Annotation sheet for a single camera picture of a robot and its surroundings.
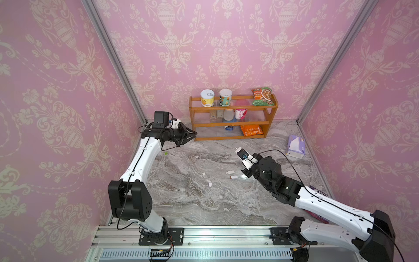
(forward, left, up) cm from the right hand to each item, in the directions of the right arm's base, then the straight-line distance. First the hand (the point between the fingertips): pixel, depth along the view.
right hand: (244, 152), depth 73 cm
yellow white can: (+29, +15, +9) cm, 34 cm away
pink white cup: (+31, -4, -5) cm, 32 cm away
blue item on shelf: (+35, +2, -21) cm, 41 cm away
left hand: (+11, +21, +2) cm, 24 cm away
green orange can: (+29, +6, +9) cm, 31 cm away
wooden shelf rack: (+33, +15, -12) cm, 38 cm away
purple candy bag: (-29, -16, +8) cm, 35 cm away
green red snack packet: (+30, -15, +7) cm, 35 cm away
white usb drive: (+3, +4, -24) cm, 25 cm away
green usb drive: (+18, +43, -24) cm, 53 cm away
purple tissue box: (+16, -37, -20) cm, 45 cm away
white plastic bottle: (+33, +3, -7) cm, 33 cm away
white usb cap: (-3, +16, -25) cm, 30 cm away
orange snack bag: (+32, -13, -21) cm, 40 cm away
